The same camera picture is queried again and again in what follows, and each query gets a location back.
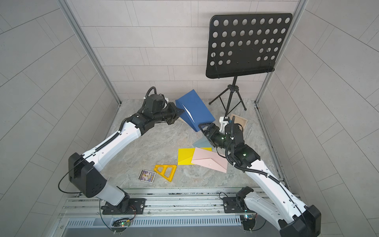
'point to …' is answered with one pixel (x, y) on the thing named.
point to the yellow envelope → (185, 155)
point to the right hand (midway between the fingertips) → (199, 130)
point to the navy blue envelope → (196, 113)
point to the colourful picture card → (146, 176)
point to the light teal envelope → (203, 142)
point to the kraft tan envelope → (180, 118)
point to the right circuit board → (248, 220)
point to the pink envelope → (209, 159)
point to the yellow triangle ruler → (163, 174)
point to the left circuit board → (127, 223)
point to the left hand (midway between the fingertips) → (189, 109)
